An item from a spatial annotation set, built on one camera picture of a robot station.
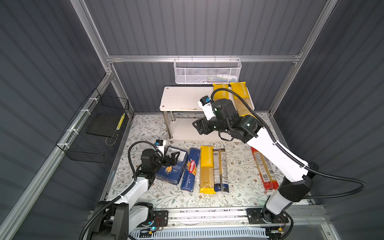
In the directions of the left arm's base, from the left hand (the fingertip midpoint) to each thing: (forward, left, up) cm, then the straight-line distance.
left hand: (172, 151), depth 86 cm
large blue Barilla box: (-11, +1, -6) cm, 13 cm away
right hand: (0, -15, +25) cm, 29 cm away
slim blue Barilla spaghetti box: (-15, -8, -8) cm, 19 cm away
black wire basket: (+1, +38, +16) cm, 41 cm away
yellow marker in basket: (+10, +26, +16) cm, 32 cm away
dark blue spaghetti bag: (-10, -28, -8) cm, 30 cm away
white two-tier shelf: (+14, -6, +23) cm, 28 cm away
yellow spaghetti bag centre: (-9, -20, -8) cm, 23 cm away
